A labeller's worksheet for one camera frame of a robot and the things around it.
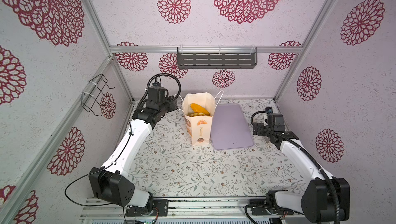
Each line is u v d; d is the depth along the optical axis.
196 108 0.94
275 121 0.64
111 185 0.40
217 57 0.95
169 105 0.69
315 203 0.40
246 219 0.71
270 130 0.64
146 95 0.57
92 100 0.75
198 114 0.89
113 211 0.73
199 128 0.84
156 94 0.55
